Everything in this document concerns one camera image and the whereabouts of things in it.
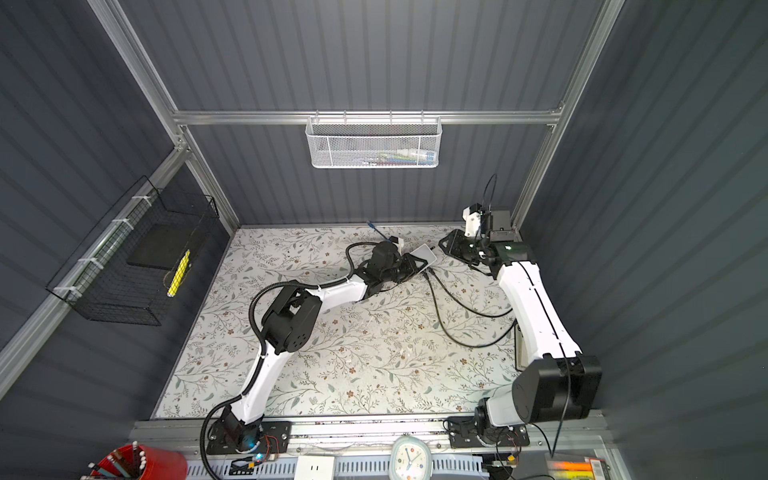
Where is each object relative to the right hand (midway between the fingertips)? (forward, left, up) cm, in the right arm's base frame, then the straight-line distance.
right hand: (446, 244), depth 79 cm
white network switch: (+11, +5, -16) cm, 20 cm away
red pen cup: (-48, +65, -11) cm, 82 cm away
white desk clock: (-46, +11, -24) cm, 53 cm away
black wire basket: (-17, +78, +10) cm, 81 cm away
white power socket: (-48, +32, -22) cm, 62 cm away
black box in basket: (-2, +75, +4) cm, 75 cm away
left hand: (+6, +3, -15) cm, 17 cm away
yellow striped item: (-12, +66, +4) cm, 67 cm away
